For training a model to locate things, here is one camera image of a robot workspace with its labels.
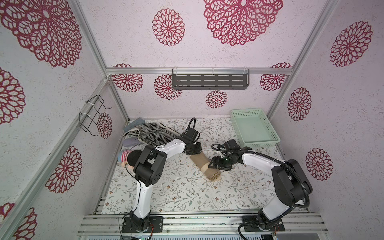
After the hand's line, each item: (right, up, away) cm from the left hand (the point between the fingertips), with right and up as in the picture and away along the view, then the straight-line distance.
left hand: (200, 151), depth 98 cm
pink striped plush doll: (-49, -4, -6) cm, 49 cm away
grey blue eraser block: (-49, +20, +19) cm, 56 cm away
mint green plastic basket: (+42, +15, +18) cm, 49 cm away
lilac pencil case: (-51, +5, +11) cm, 53 cm away
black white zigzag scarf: (-32, +11, +10) cm, 36 cm away
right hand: (+7, -8, -9) cm, 13 cm away
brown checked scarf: (-1, -5, -6) cm, 7 cm away
